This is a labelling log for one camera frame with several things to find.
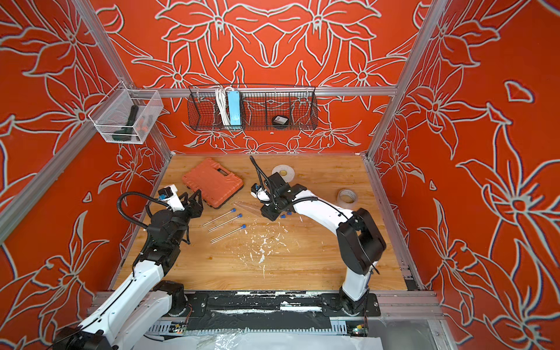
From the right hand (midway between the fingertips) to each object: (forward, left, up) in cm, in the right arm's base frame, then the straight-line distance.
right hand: (261, 209), depth 86 cm
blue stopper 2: (+2, +11, -9) cm, 14 cm away
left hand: (0, +24, +12) cm, 27 cm away
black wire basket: (+42, +1, +20) cm, 46 cm away
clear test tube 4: (-9, +20, -9) cm, 24 cm away
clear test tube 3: (-2, +18, -10) cm, 21 cm away
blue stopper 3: (-3, +8, -10) cm, 13 cm away
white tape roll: (+30, -10, -11) cm, 33 cm away
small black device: (+36, -7, +18) cm, 41 cm away
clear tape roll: (+12, -39, -10) cm, 42 cm away
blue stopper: (+6, +14, -10) cm, 18 cm away
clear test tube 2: (+1, +21, -10) cm, 23 cm away
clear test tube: (+7, +7, -11) cm, 15 cm away
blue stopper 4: (+4, -12, -9) cm, 15 cm away
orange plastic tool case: (+16, +23, -5) cm, 29 cm away
